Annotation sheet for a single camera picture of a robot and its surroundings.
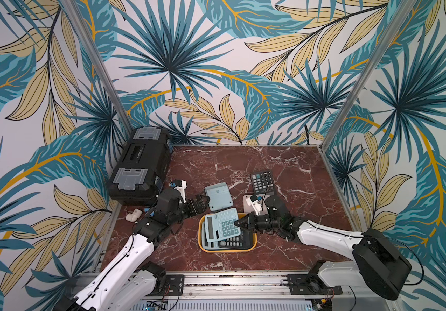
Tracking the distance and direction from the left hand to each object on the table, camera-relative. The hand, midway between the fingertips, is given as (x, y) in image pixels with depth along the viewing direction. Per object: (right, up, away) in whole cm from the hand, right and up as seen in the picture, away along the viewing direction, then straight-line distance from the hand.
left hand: (201, 204), depth 77 cm
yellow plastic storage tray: (-1, -10, +7) cm, 12 cm away
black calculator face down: (+17, -17, +6) cm, 25 cm away
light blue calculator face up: (+8, -10, +3) cm, 13 cm away
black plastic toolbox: (-28, +15, +11) cm, 33 cm away
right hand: (+13, -8, +1) cm, 16 cm away
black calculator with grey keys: (+28, +7, +21) cm, 36 cm away
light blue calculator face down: (+6, 0, +20) cm, 21 cm away
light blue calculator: (+1, -14, +3) cm, 15 cm away
